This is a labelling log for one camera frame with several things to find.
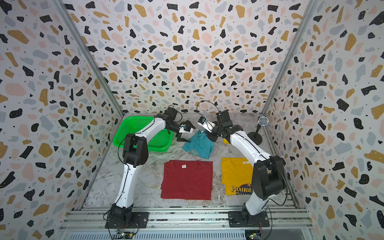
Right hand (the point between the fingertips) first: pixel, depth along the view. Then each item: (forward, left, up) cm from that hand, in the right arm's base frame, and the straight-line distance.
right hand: (207, 130), depth 88 cm
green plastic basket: (+14, +56, -13) cm, 59 cm away
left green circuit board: (-50, +38, -18) cm, 65 cm away
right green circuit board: (-48, -23, -20) cm, 57 cm away
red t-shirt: (-23, +12, -17) cm, 31 cm away
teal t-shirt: (-2, +4, -11) cm, 12 cm away
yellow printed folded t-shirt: (-19, -18, -20) cm, 33 cm away
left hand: (+5, +9, -8) cm, 14 cm away
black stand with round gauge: (0, -30, +8) cm, 31 cm away
